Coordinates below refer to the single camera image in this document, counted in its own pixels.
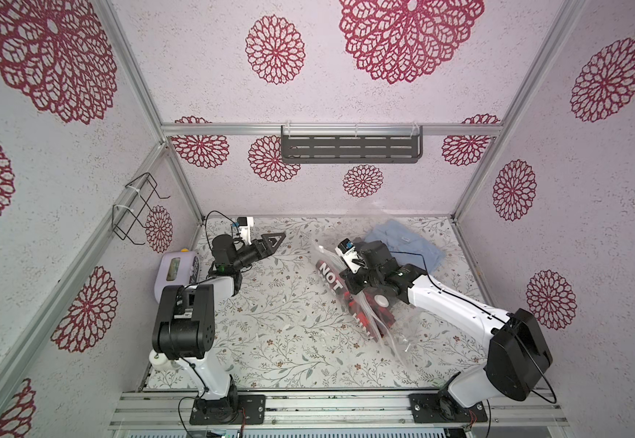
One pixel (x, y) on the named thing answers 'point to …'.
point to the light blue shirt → (406, 247)
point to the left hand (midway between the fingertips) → (280, 238)
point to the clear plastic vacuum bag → (420, 337)
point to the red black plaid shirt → (372, 307)
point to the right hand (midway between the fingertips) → (340, 270)
